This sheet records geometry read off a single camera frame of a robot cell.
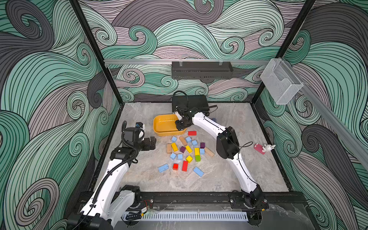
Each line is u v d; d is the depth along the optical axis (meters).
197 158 0.90
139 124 0.70
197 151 0.92
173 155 0.88
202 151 0.90
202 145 0.92
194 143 0.94
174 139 0.95
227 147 0.60
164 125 1.06
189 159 0.87
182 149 0.92
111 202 0.44
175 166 0.84
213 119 1.07
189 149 0.92
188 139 0.95
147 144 0.70
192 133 1.01
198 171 0.83
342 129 0.55
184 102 1.22
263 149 0.88
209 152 0.90
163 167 0.84
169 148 0.91
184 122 0.84
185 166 0.86
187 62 0.92
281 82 0.78
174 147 0.92
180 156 0.88
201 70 1.00
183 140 0.97
